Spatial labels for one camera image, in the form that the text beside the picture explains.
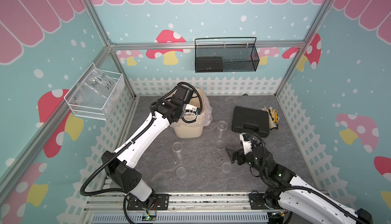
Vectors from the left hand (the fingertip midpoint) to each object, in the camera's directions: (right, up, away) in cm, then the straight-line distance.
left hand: (173, 100), depth 76 cm
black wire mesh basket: (+30, +31, +21) cm, 48 cm away
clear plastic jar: (+27, -14, +16) cm, 34 cm away
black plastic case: (+47, -12, +24) cm, 54 cm away
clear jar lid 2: (+28, -37, +9) cm, 47 cm away
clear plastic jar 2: (+1, -24, +3) cm, 24 cm away
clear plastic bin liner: (+16, -8, +2) cm, 18 cm away
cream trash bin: (+10, -17, +16) cm, 25 cm away
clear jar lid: (+3, -39, +8) cm, 40 cm away
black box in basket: (+19, +25, +23) cm, 39 cm away
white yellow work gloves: (+64, -10, +29) cm, 71 cm away
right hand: (+30, -23, +1) cm, 38 cm away
